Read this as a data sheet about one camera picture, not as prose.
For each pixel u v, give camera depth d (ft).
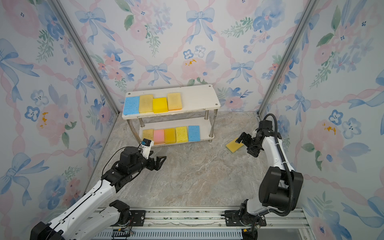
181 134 3.21
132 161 1.99
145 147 2.22
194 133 3.21
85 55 2.81
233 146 3.30
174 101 2.46
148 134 3.20
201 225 2.37
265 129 2.23
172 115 2.46
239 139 2.82
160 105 2.41
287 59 2.86
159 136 3.12
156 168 2.32
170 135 3.13
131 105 2.45
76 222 1.40
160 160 2.35
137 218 2.44
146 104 2.45
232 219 2.40
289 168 1.44
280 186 1.44
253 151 2.55
